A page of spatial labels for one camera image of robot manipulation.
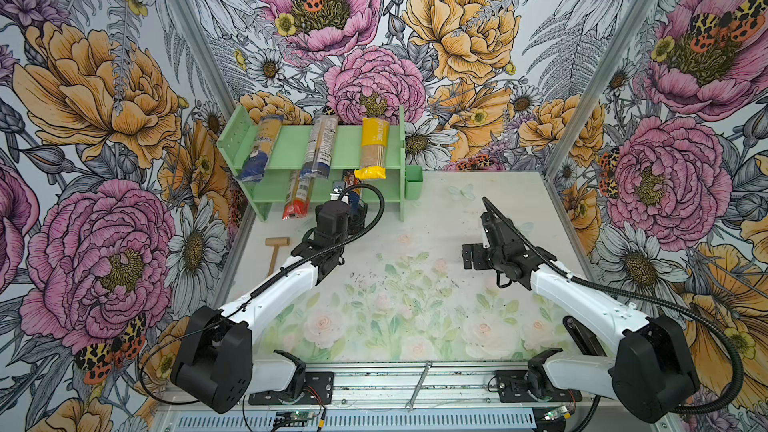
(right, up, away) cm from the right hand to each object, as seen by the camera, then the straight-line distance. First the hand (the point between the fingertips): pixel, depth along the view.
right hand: (480, 260), depth 86 cm
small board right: (+12, -34, -15) cm, 39 cm away
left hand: (-38, +13, -1) cm, 41 cm away
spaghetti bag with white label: (-46, +31, -1) cm, 55 cm away
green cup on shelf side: (-17, +24, +23) cm, 37 cm away
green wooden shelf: (-60, +23, +13) cm, 66 cm away
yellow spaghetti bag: (-30, +29, -3) cm, 42 cm away
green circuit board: (-48, -33, -15) cm, 60 cm away
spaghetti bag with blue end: (-63, +39, +6) cm, 74 cm away
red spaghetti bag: (-54, +17, +7) cm, 57 cm away
